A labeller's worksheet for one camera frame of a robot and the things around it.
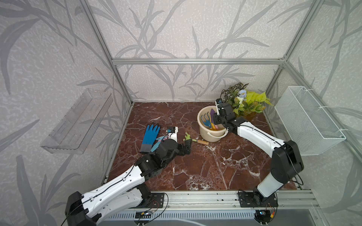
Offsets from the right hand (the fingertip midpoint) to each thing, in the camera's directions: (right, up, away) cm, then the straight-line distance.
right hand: (217, 112), depth 90 cm
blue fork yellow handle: (-6, -6, +5) cm, 10 cm away
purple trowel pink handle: (-3, 0, +4) cm, 5 cm away
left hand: (-20, -15, -16) cm, 30 cm away
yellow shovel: (-1, -11, +6) cm, 12 cm away
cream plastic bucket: (-6, -11, -8) cm, 15 cm away
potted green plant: (+18, +7, +1) cm, 19 cm away
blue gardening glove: (-46, -17, +10) cm, 50 cm away
